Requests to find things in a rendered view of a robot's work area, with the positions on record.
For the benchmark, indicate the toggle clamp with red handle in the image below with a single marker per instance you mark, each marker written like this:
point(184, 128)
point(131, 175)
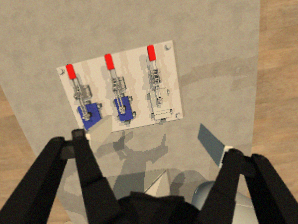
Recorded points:
point(120, 80)

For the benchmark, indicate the red-handled toggle clamp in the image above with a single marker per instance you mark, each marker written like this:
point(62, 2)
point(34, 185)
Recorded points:
point(152, 57)

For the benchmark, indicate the grey toggle clamp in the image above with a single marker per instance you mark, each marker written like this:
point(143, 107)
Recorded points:
point(84, 90)

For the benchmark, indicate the blue rectangular block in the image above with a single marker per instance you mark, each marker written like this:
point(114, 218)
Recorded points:
point(128, 112)
point(96, 115)

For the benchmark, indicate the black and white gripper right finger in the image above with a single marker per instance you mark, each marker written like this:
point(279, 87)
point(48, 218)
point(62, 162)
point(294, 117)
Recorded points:
point(272, 200)

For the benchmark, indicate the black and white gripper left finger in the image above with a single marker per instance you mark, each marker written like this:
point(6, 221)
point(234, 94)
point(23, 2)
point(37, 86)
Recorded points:
point(32, 200)

